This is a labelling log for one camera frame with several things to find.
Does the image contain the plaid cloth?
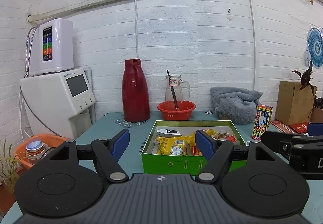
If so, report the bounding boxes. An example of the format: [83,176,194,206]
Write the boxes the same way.
[271,120,297,134]

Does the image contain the glass pitcher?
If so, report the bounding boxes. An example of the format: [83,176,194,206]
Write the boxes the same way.
[165,74,191,104]

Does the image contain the red booklet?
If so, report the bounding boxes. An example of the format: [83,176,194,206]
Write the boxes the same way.
[289,122,309,134]

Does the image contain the red plastic basket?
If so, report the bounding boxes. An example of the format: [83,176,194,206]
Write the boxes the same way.
[157,101,196,121]

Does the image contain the green cardboard box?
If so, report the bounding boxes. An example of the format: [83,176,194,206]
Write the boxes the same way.
[141,120,245,175]

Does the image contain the red broad bean snack bag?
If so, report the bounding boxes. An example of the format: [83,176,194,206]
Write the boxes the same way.
[225,135,237,143]

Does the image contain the white water purifier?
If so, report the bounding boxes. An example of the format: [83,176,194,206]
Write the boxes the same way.
[27,18,74,77]

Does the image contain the dark purple plant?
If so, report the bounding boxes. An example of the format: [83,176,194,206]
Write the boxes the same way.
[293,60,315,96]

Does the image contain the yellow juice carton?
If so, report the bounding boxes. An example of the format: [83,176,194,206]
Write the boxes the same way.
[251,105,273,141]

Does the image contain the red thermos jug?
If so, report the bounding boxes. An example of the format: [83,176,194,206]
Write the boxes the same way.
[122,58,150,122]

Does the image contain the grey fluffy blanket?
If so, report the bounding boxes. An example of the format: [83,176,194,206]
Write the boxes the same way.
[210,87,263,125]

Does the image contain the green potted grass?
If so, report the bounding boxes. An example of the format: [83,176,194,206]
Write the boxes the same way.
[1,141,21,189]

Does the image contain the clear wrapped brown snack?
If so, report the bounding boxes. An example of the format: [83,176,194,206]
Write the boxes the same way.
[214,132,231,142]

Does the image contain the orange plastic basin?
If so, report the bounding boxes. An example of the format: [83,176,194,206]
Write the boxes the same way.
[14,134,67,170]

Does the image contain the white cartoon snack bag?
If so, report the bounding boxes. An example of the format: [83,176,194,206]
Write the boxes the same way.
[157,128,181,137]

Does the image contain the stacked bowls in basin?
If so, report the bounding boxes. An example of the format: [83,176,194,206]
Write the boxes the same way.
[25,138,54,165]

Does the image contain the yellow round-logo snack bag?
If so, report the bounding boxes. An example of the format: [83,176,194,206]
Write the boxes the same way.
[203,129,218,139]

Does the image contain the black straw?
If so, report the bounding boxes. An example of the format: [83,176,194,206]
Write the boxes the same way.
[166,70,179,110]

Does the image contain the brown cardboard box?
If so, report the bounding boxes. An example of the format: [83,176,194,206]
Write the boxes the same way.
[275,81,317,126]

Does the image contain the white water dispenser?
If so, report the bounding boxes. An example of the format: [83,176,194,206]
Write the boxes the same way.
[20,68,96,139]

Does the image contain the blue paper fan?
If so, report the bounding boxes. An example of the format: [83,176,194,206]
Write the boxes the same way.
[304,27,323,68]

